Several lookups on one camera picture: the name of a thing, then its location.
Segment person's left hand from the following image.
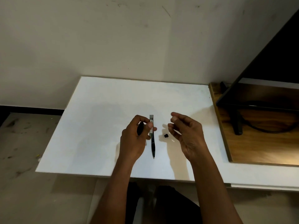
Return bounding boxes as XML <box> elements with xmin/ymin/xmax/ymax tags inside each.
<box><xmin>118</xmin><ymin>115</ymin><xmax>157</xmax><ymax>162</ymax></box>

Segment person's right hand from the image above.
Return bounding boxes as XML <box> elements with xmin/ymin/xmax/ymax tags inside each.
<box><xmin>168</xmin><ymin>112</ymin><xmax>210</xmax><ymax>163</ymax></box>

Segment person's left forearm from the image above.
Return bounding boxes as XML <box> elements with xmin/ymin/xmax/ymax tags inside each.
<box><xmin>90</xmin><ymin>158</ymin><xmax>137</xmax><ymax>224</ymax></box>

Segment person's right forearm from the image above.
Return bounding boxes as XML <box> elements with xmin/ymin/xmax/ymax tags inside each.
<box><xmin>190</xmin><ymin>150</ymin><xmax>243</xmax><ymax>224</ymax></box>

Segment person's black trousers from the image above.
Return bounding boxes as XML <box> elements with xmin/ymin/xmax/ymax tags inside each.
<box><xmin>125</xmin><ymin>182</ymin><xmax>202</xmax><ymax>224</ymax></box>

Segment brown wooden board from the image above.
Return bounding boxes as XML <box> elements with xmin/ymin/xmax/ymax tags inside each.
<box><xmin>208</xmin><ymin>82</ymin><xmax>299</xmax><ymax>167</ymax></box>

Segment black skirting board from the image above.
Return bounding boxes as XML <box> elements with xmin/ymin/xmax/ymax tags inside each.
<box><xmin>0</xmin><ymin>105</ymin><xmax>65</xmax><ymax>126</ymax></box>

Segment black television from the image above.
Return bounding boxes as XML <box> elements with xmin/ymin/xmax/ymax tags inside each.
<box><xmin>216</xmin><ymin>8</ymin><xmax>299</xmax><ymax>114</ymax></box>

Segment black cable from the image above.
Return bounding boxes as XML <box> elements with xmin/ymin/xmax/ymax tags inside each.
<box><xmin>240</xmin><ymin>100</ymin><xmax>299</xmax><ymax>134</ymax></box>

